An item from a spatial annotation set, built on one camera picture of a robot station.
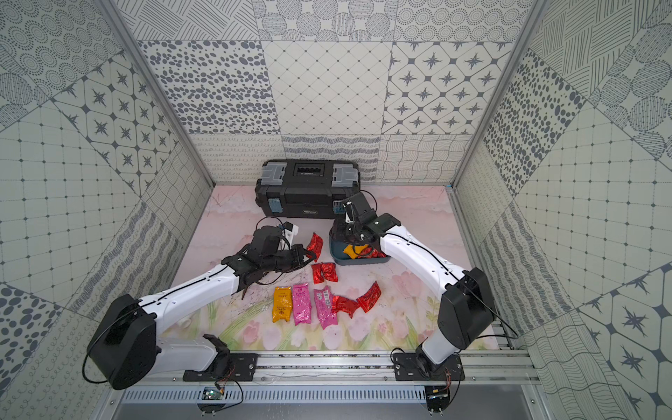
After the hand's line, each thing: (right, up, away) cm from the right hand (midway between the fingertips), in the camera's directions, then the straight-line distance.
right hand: (339, 236), depth 83 cm
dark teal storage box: (-1, -7, +12) cm, 14 cm away
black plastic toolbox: (-13, +16, +14) cm, 25 cm away
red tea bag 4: (-3, -13, +8) cm, 16 cm away
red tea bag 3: (-8, -14, +8) cm, 18 cm away
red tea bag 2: (+9, -22, +3) cm, 24 cm away
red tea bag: (0, -22, +1) cm, 22 cm away
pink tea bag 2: (-5, -23, +1) cm, 24 cm away
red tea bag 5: (-8, -3, -1) cm, 9 cm away
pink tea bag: (-12, -22, +1) cm, 25 cm away
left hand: (-7, -4, -2) cm, 9 cm away
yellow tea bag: (-19, -22, +2) cm, 29 cm away
